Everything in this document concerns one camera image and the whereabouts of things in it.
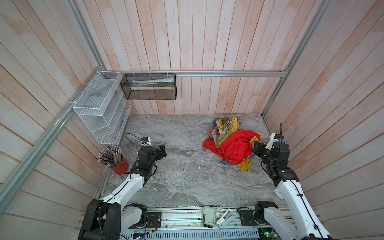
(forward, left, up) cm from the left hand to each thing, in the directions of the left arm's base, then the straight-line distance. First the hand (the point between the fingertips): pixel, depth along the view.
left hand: (158, 149), depth 87 cm
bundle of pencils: (-5, +26, +1) cm, 27 cm away
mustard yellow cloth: (-6, -54, -8) cm, 55 cm away
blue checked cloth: (-3, -40, -9) cm, 41 cm away
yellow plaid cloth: (+11, -40, +8) cm, 43 cm away
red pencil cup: (-10, +20, -4) cm, 23 cm away
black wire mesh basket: (+43, +10, +14) cm, 47 cm away
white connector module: (-35, -37, -8) cm, 51 cm away
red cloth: (-3, -44, +6) cm, 45 cm away
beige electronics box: (-33, -28, -6) cm, 44 cm away
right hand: (-1, -54, +9) cm, 55 cm away
